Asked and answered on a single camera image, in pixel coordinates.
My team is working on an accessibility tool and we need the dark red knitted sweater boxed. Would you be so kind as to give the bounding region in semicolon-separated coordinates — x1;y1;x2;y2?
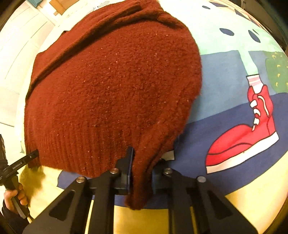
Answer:
24;1;202;210

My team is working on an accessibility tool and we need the person's left hand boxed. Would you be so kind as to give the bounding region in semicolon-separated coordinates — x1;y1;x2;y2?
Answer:
3;183;29;215

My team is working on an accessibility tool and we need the yellow dinosaur bed cover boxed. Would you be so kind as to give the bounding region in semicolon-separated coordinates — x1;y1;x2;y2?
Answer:
13;0;288;234

